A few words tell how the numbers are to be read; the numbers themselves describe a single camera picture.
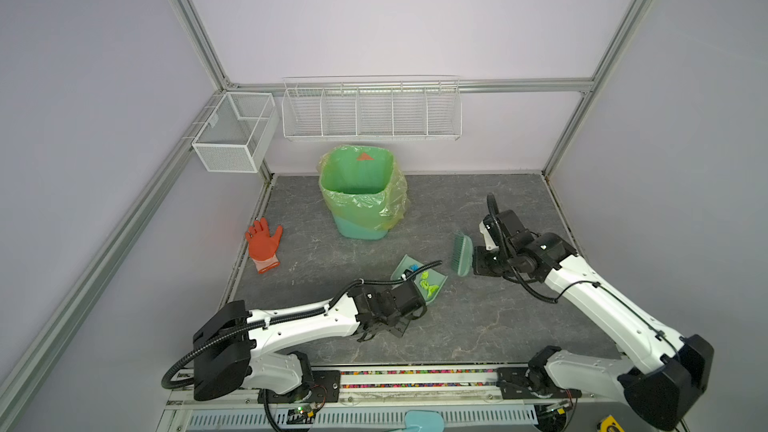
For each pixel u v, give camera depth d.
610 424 0.67
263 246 1.01
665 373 0.37
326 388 0.73
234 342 0.41
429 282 0.85
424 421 0.69
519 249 0.56
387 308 0.58
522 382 0.74
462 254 0.85
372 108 1.02
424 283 0.85
